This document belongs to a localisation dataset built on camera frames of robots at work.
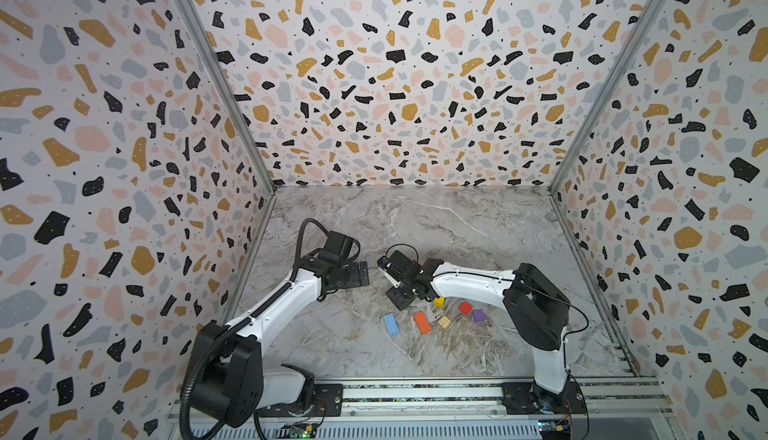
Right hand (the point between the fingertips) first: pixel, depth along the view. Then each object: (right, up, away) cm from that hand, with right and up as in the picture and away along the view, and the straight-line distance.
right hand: (393, 287), depth 89 cm
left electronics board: (-22, -29, -19) cm, 41 cm away
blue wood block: (0, -10, -4) cm, 11 cm away
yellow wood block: (+14, -4, 0) cm, 14 cm away
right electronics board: (+38, -30, -18) cm, 52 cm away
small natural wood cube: (+15, -9, -4) cm, 18 cm away
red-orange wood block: (+9, -10, -2) cm, 13 cm away
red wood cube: (+22, -6, 0) cm, 22 cm away
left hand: (-12, +5, -4) cm, 13 cm away
